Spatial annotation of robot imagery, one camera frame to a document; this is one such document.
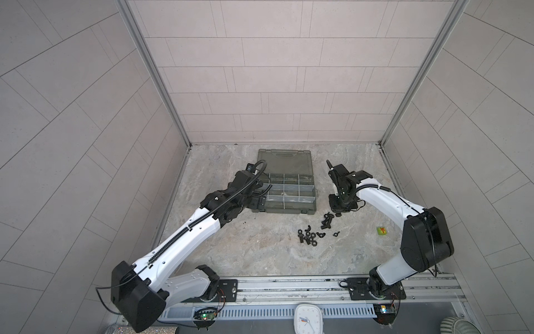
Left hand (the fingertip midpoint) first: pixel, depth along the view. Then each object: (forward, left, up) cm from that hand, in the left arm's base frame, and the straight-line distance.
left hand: (256, 190), depth 78 cm
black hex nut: (-14, -23, -17) cm, 32 cm away
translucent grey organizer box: (+21, -15, -17) cm, 31 cm away
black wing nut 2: (-11, -26, -17) cm, 33 cm away
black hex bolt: (-11, -18, -16) cm, 26 cm away
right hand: (-1, -32, -12) cm, 34 cm away
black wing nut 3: (-10, -32, -16) cm, 37 cm away
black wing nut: (-7, -22, -17) cm, 29 cm away
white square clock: (-38, -18, -13) cm, 44 cm away
